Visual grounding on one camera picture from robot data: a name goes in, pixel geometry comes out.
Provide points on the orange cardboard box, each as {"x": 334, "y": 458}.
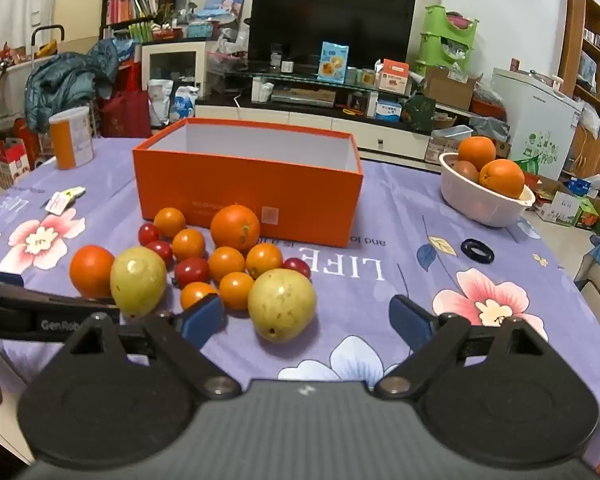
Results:
{"x": 260, "y": 185}

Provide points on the orange white carton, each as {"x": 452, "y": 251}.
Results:
{"x": 394, "y": 77}

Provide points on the teal down jacket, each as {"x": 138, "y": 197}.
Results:
{"x": 65, "y": 85}

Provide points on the white plastic bowl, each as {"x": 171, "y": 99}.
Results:
{"x": 480, "y": 207}

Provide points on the white colourful carton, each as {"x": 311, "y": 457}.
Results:
{"x": 562, "y": 210}

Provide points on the white glass-door cabinet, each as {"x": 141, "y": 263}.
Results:
{"x": 172, "y": 67}

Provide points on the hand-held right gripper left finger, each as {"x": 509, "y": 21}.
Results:
{"x": 202, "y": 320}

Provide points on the white blue sack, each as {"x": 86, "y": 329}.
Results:
{"x": 185, "y": 105}

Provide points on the red shopping bag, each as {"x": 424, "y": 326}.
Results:
{"x": 125, "y": 115}

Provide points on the orange white canister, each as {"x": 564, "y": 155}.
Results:
{"x": 71, "y": 137}

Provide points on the dark glass jar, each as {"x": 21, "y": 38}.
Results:
{"x": 276, "y": 57}

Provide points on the brown cardboard box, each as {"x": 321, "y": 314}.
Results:
{"x": 450, "y": 91}

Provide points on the black television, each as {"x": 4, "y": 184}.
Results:
{"x": 330, "y": 15}

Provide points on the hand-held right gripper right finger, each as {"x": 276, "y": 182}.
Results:
{"x": 410, "y": 320}

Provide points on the green plastic rack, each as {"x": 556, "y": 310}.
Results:
{"x": 430, "y": 40}

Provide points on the standing air conditioner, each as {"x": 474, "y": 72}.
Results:
{"x": 77, "y": 5}

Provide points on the silver media player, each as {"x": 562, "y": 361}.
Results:
{"x": 302, "y": 97}

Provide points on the reddish orange tangerine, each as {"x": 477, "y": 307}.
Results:
{"x": 91, "y": 271}

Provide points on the wooden shelf unit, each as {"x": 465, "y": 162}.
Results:
{"x": 570, "y": 50}

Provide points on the purple floral tablecloth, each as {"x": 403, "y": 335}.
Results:
{"x": 360, "y": 285}

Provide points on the framed picture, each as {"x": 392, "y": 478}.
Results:
{"x": 224, "y": 5}

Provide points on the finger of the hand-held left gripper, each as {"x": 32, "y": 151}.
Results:
{"x": 40, "y": 324}

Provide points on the clear plastic container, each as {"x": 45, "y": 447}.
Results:
{"x": 452, "y": 133}

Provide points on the blue white tissue box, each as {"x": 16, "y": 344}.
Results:
{"x": 388, "y": 111}

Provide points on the blue snack packet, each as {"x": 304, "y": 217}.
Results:
{"x": 333, "y": 62}

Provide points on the pink patterned carton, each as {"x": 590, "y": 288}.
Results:
{"x": 437, "y": 147}

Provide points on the round orange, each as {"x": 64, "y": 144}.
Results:
{"x": 476, "y": 152}
{"x": 501, "y": 177}

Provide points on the dark green gift bag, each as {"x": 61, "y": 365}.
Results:
{"x": 420, "y": 114}

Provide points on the large orange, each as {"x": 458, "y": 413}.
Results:
{"x": 235, "y": 227}

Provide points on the red gift box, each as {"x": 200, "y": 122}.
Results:
{"x": 10, "y": 162}

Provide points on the white storage bin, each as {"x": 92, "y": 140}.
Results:
{"x": 15, "y": 85}

